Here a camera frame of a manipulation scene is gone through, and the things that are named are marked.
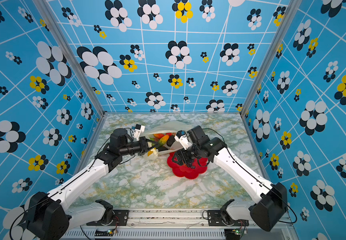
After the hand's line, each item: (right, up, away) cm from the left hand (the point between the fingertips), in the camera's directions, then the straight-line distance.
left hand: (159, 143), depth 73 cm
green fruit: (-1, -1, +23) cm, 23 cm away
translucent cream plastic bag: (+1, +4, +20) cm, 20 cm away
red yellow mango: (-4, +2, +28) cm, 28 cm away
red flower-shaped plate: (+23, -15, +14) cm, 31 cm away
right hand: (+10, -7, +3) cm, 13 cm away
